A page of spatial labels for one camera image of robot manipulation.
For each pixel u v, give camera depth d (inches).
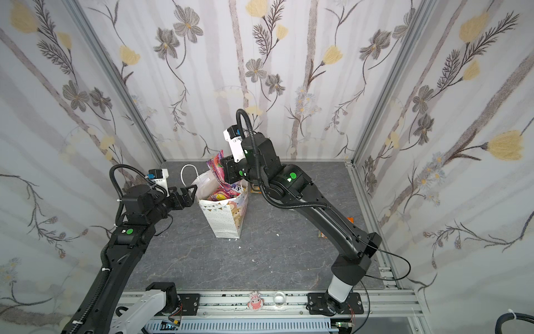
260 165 17.0
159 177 24.2
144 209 21.1
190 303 29.0
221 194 32.7
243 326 27.7
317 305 29.2
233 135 19.9
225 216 30.7
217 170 25.2
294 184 16.9
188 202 25.9
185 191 25.6
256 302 28.5
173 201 25.2
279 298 30.1
